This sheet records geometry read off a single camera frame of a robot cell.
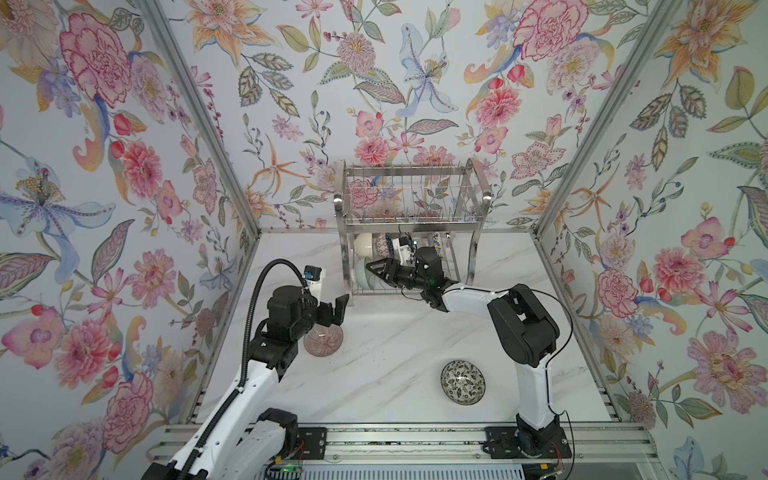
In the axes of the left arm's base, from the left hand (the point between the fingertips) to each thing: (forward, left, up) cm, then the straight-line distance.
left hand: (337, 293), depth 78 cm
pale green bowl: (+12, -7, -9) cm, 16 cm away
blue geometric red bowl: (+25, -13, -9) cm, 29 cm away
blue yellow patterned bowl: (+25, -30, -8) cm, 40 cm away
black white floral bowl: (-17, -34, -20) cm, 43 cm away
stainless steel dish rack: (+12, -18, +12) cm, 25 cm away
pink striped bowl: (-4, +6, -19) cm, 21 cm away
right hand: (+12, -8, -4) cm, 15 cm away
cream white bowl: (+25, -6, -8) cm, 27 cm away
